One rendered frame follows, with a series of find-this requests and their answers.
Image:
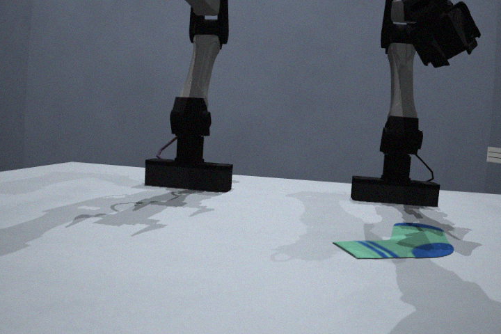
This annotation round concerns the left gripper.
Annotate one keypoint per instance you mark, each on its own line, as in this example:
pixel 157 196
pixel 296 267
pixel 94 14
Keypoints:
pixel 442 29

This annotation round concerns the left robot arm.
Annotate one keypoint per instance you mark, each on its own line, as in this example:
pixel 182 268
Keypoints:
pixel 400 134

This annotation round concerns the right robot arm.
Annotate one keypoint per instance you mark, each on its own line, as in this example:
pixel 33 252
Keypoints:
pixel 190 116

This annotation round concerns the green and blue sock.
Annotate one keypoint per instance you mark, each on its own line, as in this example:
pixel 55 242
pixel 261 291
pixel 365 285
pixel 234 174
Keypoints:
pixel 407 240

